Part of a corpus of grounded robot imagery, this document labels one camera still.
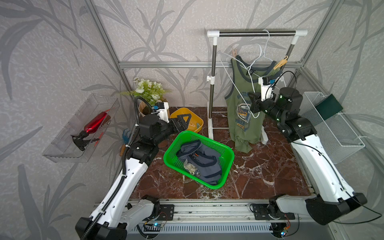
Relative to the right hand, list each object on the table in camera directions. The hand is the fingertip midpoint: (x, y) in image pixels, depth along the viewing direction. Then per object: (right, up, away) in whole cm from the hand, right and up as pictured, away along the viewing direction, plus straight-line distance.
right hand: (249, 92), depth 65 cm
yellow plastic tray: (-25, -14, +43) cm, 52 cm away
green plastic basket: (-6, -33, +25) cm, 41 cm away
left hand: (-29, -11, +2) cm, 31 cm away
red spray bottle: (-72, -21, -3) cm, 75 cm away
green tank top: (+6, -17, +23) cm, 29 cm away
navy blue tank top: (-20, -35, +14) cm, 43 cm away
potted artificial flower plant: (-51, +5, +24) cm, 57 cm away
